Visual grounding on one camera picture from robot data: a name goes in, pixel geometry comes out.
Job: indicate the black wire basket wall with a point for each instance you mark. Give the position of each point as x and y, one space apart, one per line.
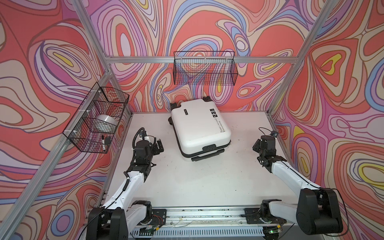
205 68
99 101

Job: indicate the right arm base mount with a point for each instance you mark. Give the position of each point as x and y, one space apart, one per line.
255 216

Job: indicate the black wire basket back wall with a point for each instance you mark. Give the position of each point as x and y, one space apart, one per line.
205 68

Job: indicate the aluminium front rail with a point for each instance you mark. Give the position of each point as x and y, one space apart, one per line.
192 223

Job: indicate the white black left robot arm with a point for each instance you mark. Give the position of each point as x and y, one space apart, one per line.
117 218

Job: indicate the black marker pen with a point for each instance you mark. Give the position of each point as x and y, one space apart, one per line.
103 144

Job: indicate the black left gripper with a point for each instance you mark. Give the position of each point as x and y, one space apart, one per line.
153 147

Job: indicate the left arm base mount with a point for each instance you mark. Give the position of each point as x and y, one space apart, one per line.
158 219

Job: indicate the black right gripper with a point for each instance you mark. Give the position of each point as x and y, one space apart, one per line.
256 146

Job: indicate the silver tape roll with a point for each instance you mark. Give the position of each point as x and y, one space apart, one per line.
105 124

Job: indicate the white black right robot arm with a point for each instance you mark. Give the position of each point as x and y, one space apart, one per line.
317 211

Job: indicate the black white suitcase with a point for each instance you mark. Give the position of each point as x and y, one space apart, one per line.
201 131

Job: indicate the black wire basket left wall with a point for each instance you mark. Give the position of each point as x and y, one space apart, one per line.
99 101

